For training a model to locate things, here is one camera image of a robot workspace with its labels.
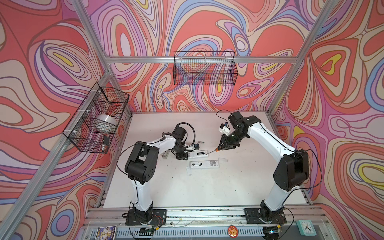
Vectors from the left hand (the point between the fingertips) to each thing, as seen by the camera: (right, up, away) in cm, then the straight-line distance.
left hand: (186, 152), depth 97 cm
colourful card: (-36, -32, -29) cm, 56 cm away
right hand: (+21, +3, -16) cm, 26 cm away
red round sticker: (+23, -32, -28) cm, 49 cm away
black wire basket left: (-47, +14, -30) cm, 57 cm away
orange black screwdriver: (+18, +4, -15) cm, 23 cm away
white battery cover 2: (+2, -10, -7) cm, 13 cm away
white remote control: (+9, 0, -2) cm, 9 cm away
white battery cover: (+23, -4, -4) cm, 24 cm away
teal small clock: (+58, -30, -28) cm, 71 cm away
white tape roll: (-38, +19, -27) cm, 50 cm away
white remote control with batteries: (+11, -6, -6) cm, 14 cm away
